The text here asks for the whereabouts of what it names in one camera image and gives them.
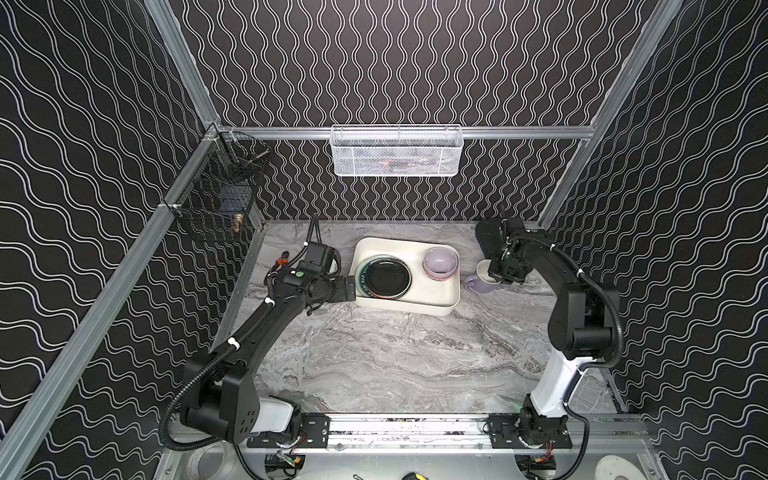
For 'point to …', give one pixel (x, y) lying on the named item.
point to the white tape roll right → (610, 467)
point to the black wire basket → (216, 201)
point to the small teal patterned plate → (360, 275)
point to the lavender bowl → (440, 263)
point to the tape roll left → (207, 462)
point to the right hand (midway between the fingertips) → (502, 278)
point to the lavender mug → (483, 281)
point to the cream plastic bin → (425, 296)
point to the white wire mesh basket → (396, 150)
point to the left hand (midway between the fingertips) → (340, 288)
